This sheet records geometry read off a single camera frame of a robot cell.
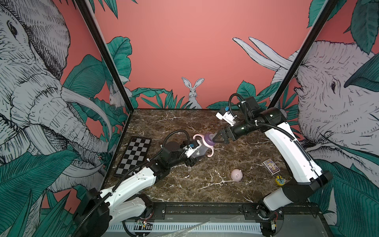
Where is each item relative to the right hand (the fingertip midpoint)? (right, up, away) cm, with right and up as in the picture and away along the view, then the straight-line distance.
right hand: (216, 135), depth 65 cm
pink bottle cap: (+14, -24, +17) cm, 33 cm away
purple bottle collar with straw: (-3, -2, +2) cm, 4 cm away
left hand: (-8, -7, +10) cm, 14 cm away
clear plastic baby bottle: (-6, -9, +8) cm, 13 cm away
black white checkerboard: (-48, -15, +25) cm, 56 cm away
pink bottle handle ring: (-5, -4, +3) cm, 7 cm away
